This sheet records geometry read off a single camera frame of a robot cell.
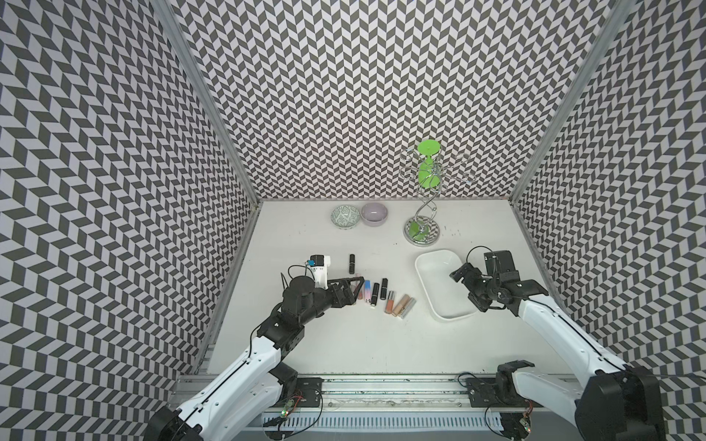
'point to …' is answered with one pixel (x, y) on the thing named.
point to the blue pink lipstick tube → (368, 284)
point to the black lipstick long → (375, 294)
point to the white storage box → (448, 299)
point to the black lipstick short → (383, 289)
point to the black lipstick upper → (352, 258)
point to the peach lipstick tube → (401, 306)
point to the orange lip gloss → (388, 309)
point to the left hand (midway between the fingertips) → (353, 283)
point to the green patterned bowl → (345, 217)
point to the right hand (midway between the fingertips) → (457, 288)
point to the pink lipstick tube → (360, 290)
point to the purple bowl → (373, 214)
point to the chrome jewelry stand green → (431, 168)
